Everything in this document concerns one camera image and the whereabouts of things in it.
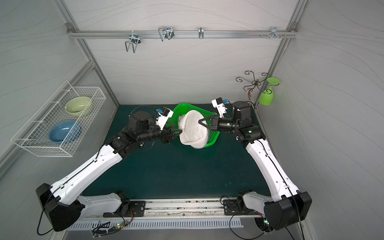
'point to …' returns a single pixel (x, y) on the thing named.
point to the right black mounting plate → (232, 207)
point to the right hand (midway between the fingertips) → (199, 122)
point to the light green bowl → (77, 106)
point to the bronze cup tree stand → (254, 83)
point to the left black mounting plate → (137, 209)
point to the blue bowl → (65, 131)
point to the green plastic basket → (181, 108)
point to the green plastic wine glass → (266, 97)
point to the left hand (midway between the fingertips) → (178, 128)
